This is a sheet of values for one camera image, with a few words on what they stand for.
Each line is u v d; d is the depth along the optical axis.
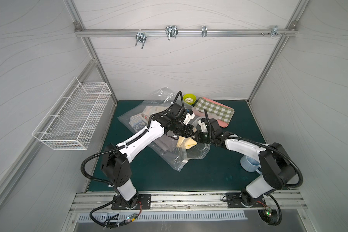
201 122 0.84
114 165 0.43
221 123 1.07
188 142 0.86
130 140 0.47
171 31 0.77
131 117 1.07
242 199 0.68
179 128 0.66
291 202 0.75
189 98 1.19
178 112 0.62
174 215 0.70
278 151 0.47
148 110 1.11
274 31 0.77
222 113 1.12
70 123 0.68
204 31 0.78
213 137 0.69
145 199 0.74
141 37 0.79
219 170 0.86
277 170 0.45
